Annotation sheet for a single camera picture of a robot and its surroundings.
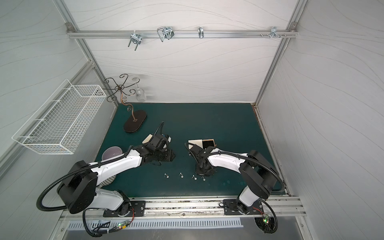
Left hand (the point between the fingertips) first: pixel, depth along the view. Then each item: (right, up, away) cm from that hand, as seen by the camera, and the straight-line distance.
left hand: (173, 156), depth 85 cm
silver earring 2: (+5, -11, -1) cm, 12 cm away
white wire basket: (-51, +20, -16) cm, 57 cm away
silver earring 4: (+18, -13, -2) cm, 22 cm away
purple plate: (-39, +1, +4) cm, 40 cm away
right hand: (+16, -10, 0) cm, 19 cm away
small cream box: (-19, +8, +11) cm, 23 cm away
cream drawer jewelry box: (+18, +6, +9) cm, 21 cm away
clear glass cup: (-23, +37, +11) cm, 45 cm away
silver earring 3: (+13, -13, -2) cm, 18 cm away
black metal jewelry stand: (-30, +19, +22) cm, 42 cm away
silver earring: (-3, -12, -1) cm, 12 cm away
